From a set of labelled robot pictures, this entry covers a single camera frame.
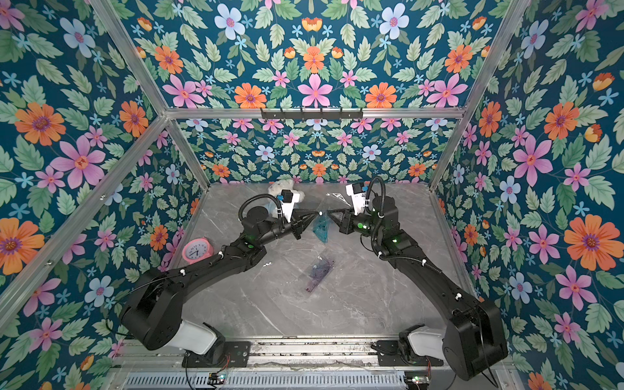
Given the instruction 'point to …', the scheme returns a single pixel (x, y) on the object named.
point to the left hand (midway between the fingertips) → (318, 212)
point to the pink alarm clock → (197, 249)
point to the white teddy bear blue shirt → (275, 189)
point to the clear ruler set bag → (321, 269)
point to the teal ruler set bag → (322, 226)
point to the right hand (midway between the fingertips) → (335, 208)
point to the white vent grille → (266, 380)
